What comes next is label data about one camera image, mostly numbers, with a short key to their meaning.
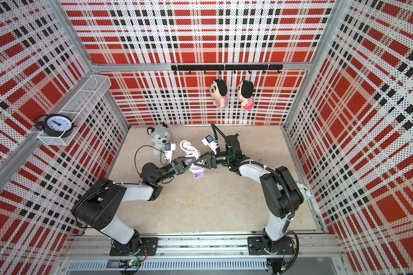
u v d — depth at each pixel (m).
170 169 0.73
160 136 0.92
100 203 0.47
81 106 0.80
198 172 0.76
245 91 0.94
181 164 0.70
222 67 0.89
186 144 0.72
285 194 0.43
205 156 0.74
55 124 0.63
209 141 0.75
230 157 0.75
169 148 0.73
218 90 0.91
